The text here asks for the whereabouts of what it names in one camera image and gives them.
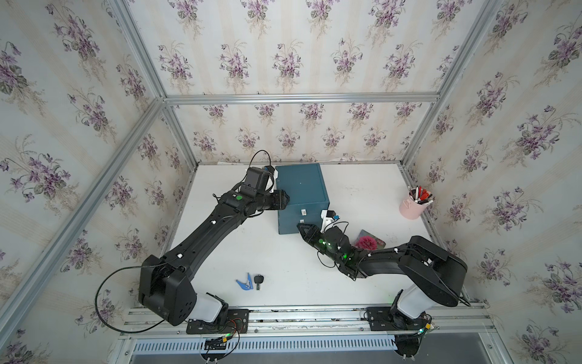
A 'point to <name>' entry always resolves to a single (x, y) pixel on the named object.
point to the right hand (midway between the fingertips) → (299, 228)
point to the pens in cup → (420, 196)
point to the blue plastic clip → (248, 286)
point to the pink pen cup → (411, 209)
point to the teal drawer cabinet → (305, 185)
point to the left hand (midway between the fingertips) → (287, 200)
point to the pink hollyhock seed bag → (367, 241)
